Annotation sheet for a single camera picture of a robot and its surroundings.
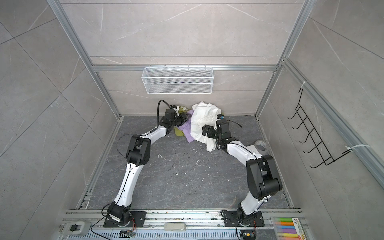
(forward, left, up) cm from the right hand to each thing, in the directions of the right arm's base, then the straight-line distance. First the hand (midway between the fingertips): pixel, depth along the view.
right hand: (208, 127), depth 93 cm
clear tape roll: (-6, -38, -15) cm, 41 cm away
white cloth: (+14, +2, -3) cm, 15 cm away
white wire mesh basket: (+30, +19, +15) cm, 38 cm away
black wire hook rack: (-26, -44, +19) cm, 55 cm away
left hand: (+16, +11, -3) cm, 19 cm away
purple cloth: (+9, +15, -10) cm, 20 cm away
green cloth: (+24, +18, -7) cm, 31 cm away
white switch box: (-51, +66, -10) cm, 84 cm away
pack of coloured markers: (-53, -35, -14) cm, 65 cm away
